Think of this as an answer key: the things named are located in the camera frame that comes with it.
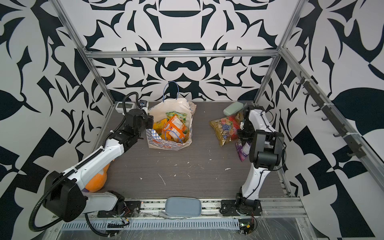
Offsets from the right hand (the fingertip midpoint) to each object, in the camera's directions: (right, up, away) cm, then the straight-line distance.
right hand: (246, 142), depth 89 cm
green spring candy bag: (-38, +15, +7) cm, 42 cm away
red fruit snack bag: (-10, +7, +9) cm, 15 cm away
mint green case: (-1, +21, +25) cm, 33 cm away
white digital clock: (-85, +21, +22) cm, 90 cm away
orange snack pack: (-41, +7, +5) cm, 42 cm away
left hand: (-55, +18, -9) cm, 58 cm away
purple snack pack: (-2, -5, -2) cm, 6 cm away
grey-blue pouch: (-36, -28, -16) cm, 48 cm away
